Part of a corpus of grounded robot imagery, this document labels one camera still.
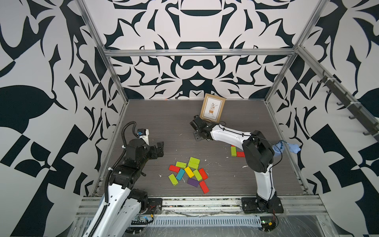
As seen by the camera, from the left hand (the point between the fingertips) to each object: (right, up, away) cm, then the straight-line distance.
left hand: (152, 141), depth 76 cm
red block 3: (+26, -26, +5) cm, 37 cm away
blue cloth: (+70, -5, +9) cm, 71 cm away
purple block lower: (+21, -24, +7) cm, 32 cm away
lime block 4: (+23, -20, +7) cm, 31 cm away
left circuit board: (-4, -38, -4) cm, 38 cm away
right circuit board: (+56, -38, -5) cm, 68 cm away
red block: (+10, -17, +10) cm, 23 cm away
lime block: (+21, -15, +11) cm, 28 cm away
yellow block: (+19, -19, +8) cm, 28 cm away
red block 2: (+26, -20, +8) cm, 34 cm away
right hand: (+25, +3, +21) cm, 33 cm away
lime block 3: (+10, -22, +7) cm, 25 cm away
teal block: (+14, -20, +7) cm, 25 cm away
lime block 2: (+14, -16, +11) cm, 23 cm away
